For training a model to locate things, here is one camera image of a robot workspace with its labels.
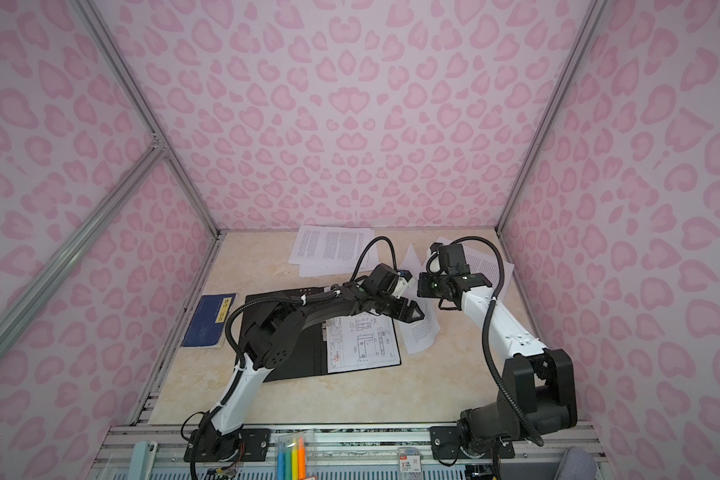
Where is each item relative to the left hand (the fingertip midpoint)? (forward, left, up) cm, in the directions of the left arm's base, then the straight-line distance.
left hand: (420, 310), depth 91 cm
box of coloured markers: (-36, +34, -4) cm, 50 cm away
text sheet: (+29, +29, -6) cm, 42 cm away
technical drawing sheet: (-7, +18, -5) cm, 20 cm away
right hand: (+4, 0, +10) cm, 11 cm away
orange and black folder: (-12, +32, -6) cm, 35 cm away
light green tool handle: (-36, +68, -1) cm, 76 cm away
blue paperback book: (-2, +66, -4) cm, 66 cm away
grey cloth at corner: (-39, -31, -2) cm, 50 cm away
